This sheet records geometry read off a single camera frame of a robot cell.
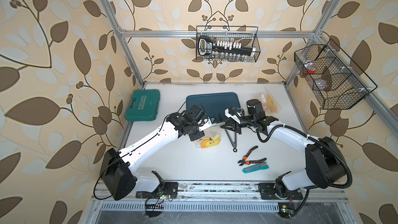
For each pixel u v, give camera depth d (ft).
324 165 1.42
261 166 2.65
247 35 2.99
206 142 2.84
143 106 3.34
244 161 2.71
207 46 2.77
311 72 2.70
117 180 1.27
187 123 1.80
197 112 1.93
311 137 1.56
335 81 2.45
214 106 3.45
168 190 2.43
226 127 2.47
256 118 2.22
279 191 2.15
